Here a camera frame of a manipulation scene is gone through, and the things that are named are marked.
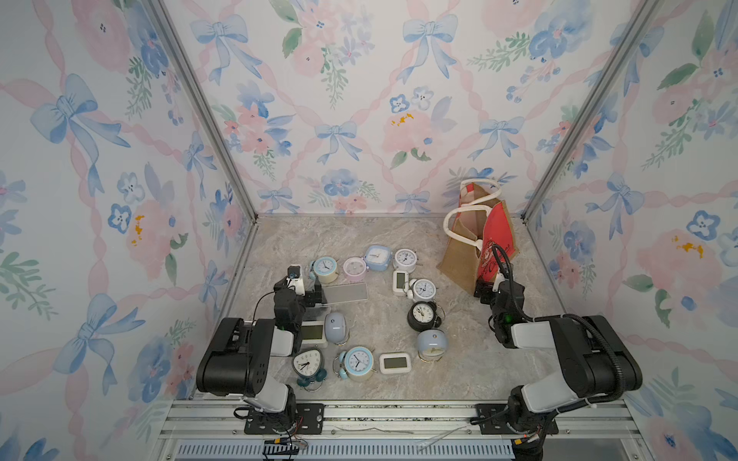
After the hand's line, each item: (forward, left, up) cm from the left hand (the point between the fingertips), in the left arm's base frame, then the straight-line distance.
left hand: (304, 276), depth 92 cm
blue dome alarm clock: (-21, -38, -2) cm, 44 cm away
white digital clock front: (-25, -28, -6) cm, 38 cm away
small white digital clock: (+2, -31, -6) cm, 32 cm away
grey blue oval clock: (-17, -11, -1) cm, 20 cm away
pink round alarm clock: (+7, -15, -6) cm, 18 cm away
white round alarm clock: (+10, -33, -5) cm, 35 cm away
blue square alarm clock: (+12, -24, -5) cm, 27 cm away
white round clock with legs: (-2, -38, -5) cm, 39 cm away
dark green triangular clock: (-26, -4, -4) cm, 27 cm away
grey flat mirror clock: (0, -12, -11) cm, 16 cm away
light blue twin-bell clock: (-26, -17, -5) cm, 31 cm away
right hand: (+1, -63, -1) cm, 63 cm away
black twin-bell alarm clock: (-11, -37, -5) cm, 39 cm away
